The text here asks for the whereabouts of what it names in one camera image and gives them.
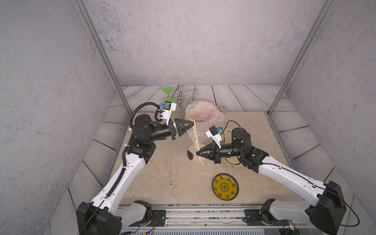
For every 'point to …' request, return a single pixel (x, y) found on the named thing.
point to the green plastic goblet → (168, 90)
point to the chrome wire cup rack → (181, 94)
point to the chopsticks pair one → (156, 167)
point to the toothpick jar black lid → (223, 108)
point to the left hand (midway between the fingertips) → (193, 126)
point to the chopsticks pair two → (170, 177)
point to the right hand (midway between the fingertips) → (198, 156)
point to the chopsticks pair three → (174, 191)
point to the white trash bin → (201, 128)
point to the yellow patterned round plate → (225, 186)
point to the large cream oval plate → (233, 162)
